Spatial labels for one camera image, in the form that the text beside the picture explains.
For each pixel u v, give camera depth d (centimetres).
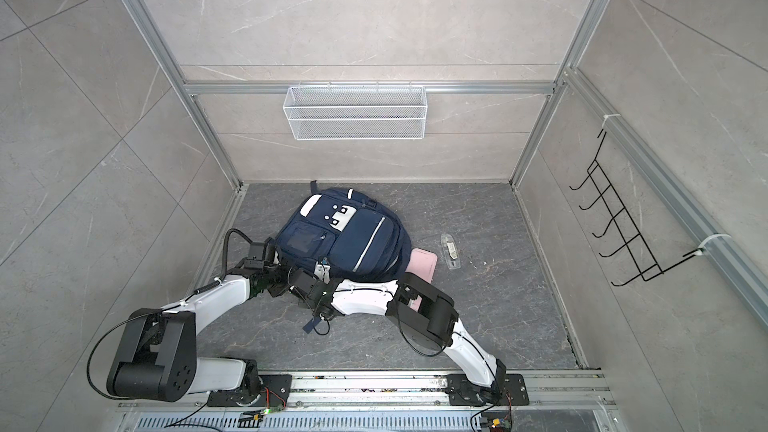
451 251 98
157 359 42
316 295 69
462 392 73
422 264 93
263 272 71
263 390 73
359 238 96
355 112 100
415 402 73
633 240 63
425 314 51
